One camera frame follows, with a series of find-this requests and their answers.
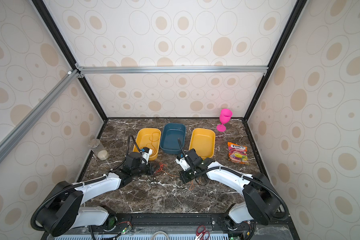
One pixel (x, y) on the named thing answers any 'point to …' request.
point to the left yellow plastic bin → (148, 137)
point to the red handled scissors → (201, 232)
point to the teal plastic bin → (170, 133)
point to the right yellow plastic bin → (203, 140)
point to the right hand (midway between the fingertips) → (181, 177)
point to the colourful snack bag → (237, 153)
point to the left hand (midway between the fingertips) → (163, 164)
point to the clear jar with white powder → (101, 152)
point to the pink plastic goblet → (225, 116)
